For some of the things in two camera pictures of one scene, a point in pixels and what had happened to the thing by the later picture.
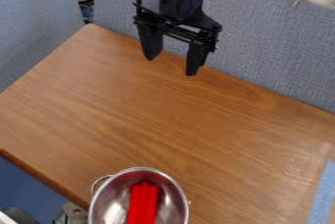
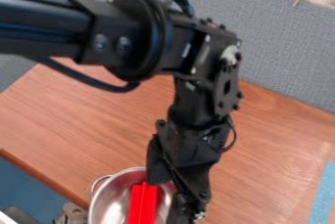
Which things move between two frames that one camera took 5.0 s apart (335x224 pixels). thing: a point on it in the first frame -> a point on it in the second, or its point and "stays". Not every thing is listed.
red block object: x=142 y=203 stays
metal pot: x=110 y=197 stays
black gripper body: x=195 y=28 -> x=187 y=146
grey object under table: x=76 y=214 stays
